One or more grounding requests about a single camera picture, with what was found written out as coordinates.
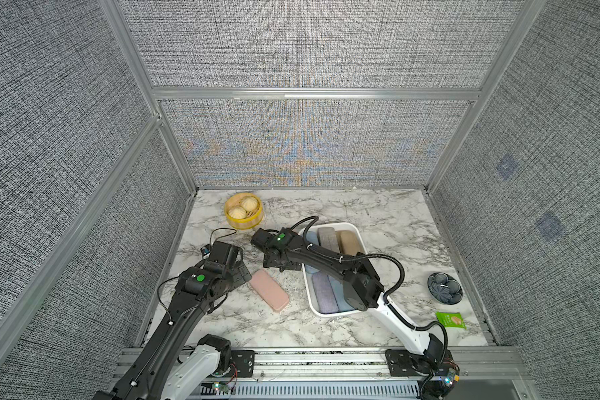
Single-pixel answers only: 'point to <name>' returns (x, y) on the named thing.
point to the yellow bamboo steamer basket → (252, 218)
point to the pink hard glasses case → (272, 292)
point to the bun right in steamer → (250, 203)
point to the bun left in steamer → (237, 212)
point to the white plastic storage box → (311, 295)
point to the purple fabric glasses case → (325, 294)
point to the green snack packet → (451, 319)
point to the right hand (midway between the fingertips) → (278, 257)
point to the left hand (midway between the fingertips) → (238, 276)
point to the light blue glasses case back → (312, 237)
